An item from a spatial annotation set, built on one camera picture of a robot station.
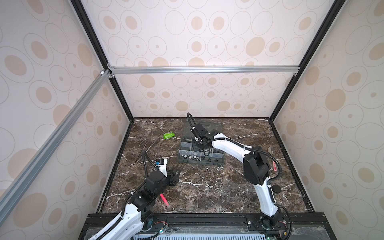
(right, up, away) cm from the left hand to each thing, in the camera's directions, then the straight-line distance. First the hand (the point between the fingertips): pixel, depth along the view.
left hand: (181, 169), depth 79 cm
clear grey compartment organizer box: (+2, +6, +18) cm, 19 cm away
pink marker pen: (-9, -17, +2) cm, 19 cm away
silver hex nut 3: (+24, -2, +13) cm, 27 cm away
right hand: (+8, +11, +15) cm, 21 cm away
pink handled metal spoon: (+58, +6, +20) cm, 62 cm away
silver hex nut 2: (+21, -2, +13) cm, 25 cm away
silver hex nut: (+15, -3, +13) cm, 20 cm away
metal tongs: (-27, +9, +20) cm, 35 cm away
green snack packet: (-12, +18, +29) cm, 36 cm away
